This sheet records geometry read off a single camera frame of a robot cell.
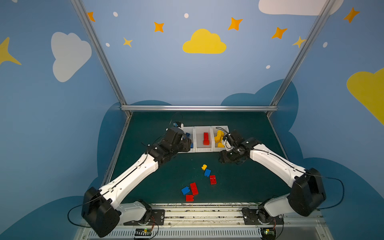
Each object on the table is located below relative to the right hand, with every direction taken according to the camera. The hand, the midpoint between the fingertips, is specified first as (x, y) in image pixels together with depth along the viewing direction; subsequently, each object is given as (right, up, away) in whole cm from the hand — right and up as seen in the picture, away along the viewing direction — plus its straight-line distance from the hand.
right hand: (224, 157), depth 84 cm
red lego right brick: (-6, -13, +1) cm, 15 cm away
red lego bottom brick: (-20, -21, -4) cm, 29 cm away
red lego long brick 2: (-17, -17, -2) cm, 24 cm away
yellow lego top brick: (-2, +10, +14) cm, 17 cm away
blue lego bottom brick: (-22, -18, -2) cm, 29 cm away
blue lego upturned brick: (-22, +12, +21) cm, 32 cm away
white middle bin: (-14, +12, +21) cm, 28 cm away
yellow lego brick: (-11, -8, +7) cm, 15 cm away
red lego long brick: (-9, +7, +18) cm, 21 cm away
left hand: (-22, +11, -6) cm, 25 cm away
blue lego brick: (-9, -10, +5) cm, 14 cm away
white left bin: (-20, +16, +17) cm, 31 cm away
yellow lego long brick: (0, +6, +14) cm, 15 cm away
